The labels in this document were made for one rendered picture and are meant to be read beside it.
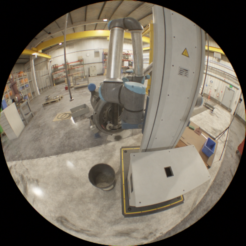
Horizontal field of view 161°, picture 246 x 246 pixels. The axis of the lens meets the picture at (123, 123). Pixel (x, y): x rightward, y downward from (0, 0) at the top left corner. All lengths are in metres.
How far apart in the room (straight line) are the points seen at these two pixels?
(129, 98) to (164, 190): 0.59
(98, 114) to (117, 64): 0.77
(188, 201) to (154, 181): 1.21
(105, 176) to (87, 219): 0.73
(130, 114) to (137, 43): 0.57
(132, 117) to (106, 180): 0.92
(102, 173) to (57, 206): 0.97
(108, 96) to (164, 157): 0.57
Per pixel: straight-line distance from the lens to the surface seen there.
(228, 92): 11.00
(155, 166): 0.56
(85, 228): 1.47
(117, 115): 1.32
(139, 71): 0.83
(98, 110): 1.20
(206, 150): 1.48
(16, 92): 4.87
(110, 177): 1.26
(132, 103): 0.57
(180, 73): 0.53
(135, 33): 0.77
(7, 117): 4.00
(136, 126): 0.67
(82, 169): 1.56
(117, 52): 0.67
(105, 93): 0.64
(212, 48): 11.59
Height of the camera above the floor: 1.32
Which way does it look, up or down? 36 degrees down
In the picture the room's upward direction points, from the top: straight up
